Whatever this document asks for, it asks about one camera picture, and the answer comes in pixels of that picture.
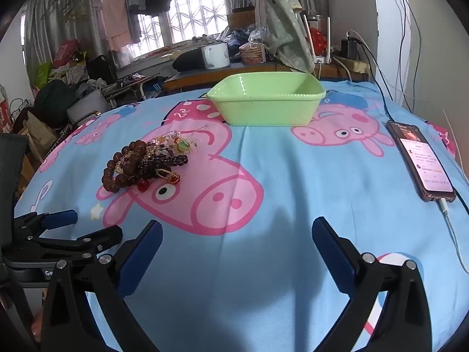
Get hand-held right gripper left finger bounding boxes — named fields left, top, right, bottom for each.
left=40, top=220, right=164, bottom=352

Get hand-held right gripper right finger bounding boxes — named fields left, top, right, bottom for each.
left=311, top=217, right=433, bottom=352

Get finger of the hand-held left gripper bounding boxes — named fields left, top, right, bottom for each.
left=14, top=210, right=79, bottom=236
left=22, top=225, right=123, bottom=263

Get large brown bead bracelet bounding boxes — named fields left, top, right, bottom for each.
left=101, top=140, right=147, bottom=192

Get colourful small bead bracelets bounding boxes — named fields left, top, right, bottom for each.
left=147, top=124, right=210, bottom=156

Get light green plastic basin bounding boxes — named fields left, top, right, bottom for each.
left=206, top=72, right=327, bottom=127

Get cartoon pig printed blanket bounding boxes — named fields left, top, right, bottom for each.
left=15, top=79, right=469, bottom=352

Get black backpack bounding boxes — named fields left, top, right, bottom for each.
left=34, top=80, right=78, bottom=119

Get grey pot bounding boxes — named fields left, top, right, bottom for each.
left=67, top=90, right=111, bottom=124

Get green bag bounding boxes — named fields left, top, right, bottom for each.
left=34, top=62, right=54, bottom=86

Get smartphone in clear case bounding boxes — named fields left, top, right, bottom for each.
left=386, top=120, right=457, bottom=203

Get red bag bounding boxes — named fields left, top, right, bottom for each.
left=52, top=38, right=82, bottom=69

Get wooden desk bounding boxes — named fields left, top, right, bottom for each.
left=161, top=60, right=371, bottom=94

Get pink hanging garment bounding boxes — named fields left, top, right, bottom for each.
left=93, top=0, right=133, bottom=51

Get black bag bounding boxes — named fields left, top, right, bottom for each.
left=172, top=49, right=206, bottom=72

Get black charger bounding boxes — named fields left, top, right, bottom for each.
left=341, top=38, right=358, bottom=60

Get white enamel pot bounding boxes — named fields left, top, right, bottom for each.
left=200, top=42, right=231, bottom=70

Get red jar appliance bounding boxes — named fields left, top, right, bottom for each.
left=307, top=15, right=332, bottom=64

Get woven basket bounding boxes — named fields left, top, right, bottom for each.
left=239, top=44, right=266, bottom=64

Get green dotted cloth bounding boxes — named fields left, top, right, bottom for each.
left=256, top=0, right=316, bottom=75

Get cardboard box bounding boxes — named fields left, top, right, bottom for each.
left=227, top=7, right=257, bottom=31

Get white charging cable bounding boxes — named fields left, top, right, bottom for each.
left=438, top=198, right=469, bottom=275

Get black cables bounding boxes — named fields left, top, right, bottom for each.
left=372, top=0, right=426, bottom=121

